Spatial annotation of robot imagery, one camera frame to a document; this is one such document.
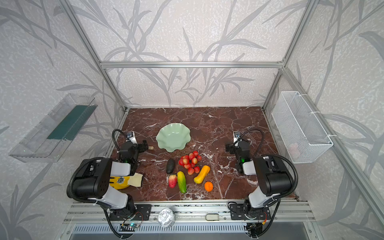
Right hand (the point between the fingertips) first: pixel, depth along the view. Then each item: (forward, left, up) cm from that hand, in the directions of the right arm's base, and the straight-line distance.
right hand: (236, 135), depth 95 cm
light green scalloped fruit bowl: (+3, +42, -7) cm, 43 cm away
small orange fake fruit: (-30, +19, -4) cm, 36 cm away
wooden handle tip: (-7, +55, -3) cm, 55 cm away
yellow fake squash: (-24, +22, -4) cm, 33 cm away
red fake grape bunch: (-18, +29, 0) cm, 34 cm away
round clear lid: (-45, +39, -1) cm, 59 cm away
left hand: (-1, +62, +3) cm, 62 cm away
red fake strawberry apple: (-28, +38, -3) cm, 47 cm away
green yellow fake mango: (-28, +33, -3) cm, 44 cm away
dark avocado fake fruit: (-19, +41, -3) cm, 45 cm away
